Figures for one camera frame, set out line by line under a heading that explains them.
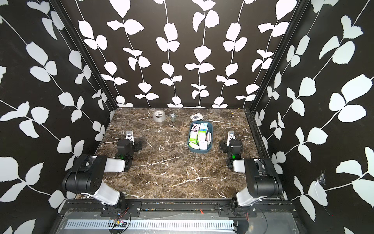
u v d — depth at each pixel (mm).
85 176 456
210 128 1061
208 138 964
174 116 1104
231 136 806
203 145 954
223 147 860
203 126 1033
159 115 1148
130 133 818
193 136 980
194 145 935
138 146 872
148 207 751
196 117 1143
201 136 983
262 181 454
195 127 1014
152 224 701
